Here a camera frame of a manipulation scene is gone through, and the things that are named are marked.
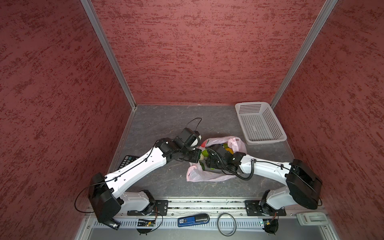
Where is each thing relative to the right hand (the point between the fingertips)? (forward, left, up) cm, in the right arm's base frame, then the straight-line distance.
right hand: (210, 166), depth 84 cm
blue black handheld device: (-25, +7, +1) cm, 26 cm away
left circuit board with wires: (-26, +34, -8) cm, 44 cm away
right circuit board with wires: (-29, -28, -6) cm, 40 cm away
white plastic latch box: (-27, -47, -2) cm, 54 cm away
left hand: (-2, +7, +13) cm, 14 cm away
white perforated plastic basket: (+34, -41, -4) cm, 53 cm away
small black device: (-25, +49, +1) cm, 55 cm away
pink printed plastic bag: (-9, +8, +16) cm, 20 cm away
